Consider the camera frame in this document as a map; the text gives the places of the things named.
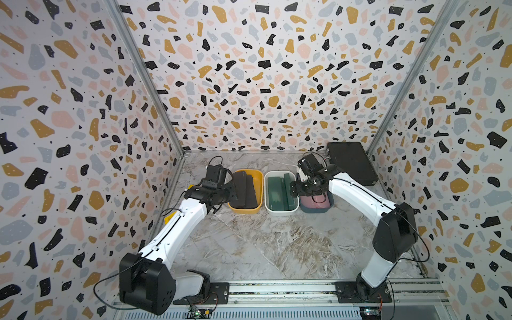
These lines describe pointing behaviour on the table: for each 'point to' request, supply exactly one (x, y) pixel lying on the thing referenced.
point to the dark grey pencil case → (246, 195)
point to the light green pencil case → (276, 194)
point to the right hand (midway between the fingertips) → (298, 191)
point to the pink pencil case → (316, 200)
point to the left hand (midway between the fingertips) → (235, 191)
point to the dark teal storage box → (320, 210)
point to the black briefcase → (353, 160)
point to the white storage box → (278, 173)
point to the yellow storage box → (258, 177)
